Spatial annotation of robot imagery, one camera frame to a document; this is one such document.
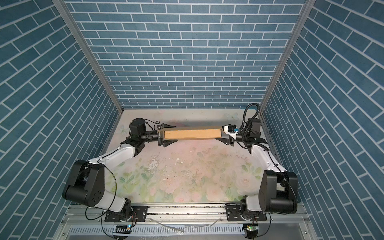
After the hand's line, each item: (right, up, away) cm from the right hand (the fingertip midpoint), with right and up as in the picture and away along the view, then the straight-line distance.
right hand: (217, 130), depth 79 cm
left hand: (-22, -1, -4) cm, 22 cm away
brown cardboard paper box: (-13, 0, -11) cm, 17 cm away
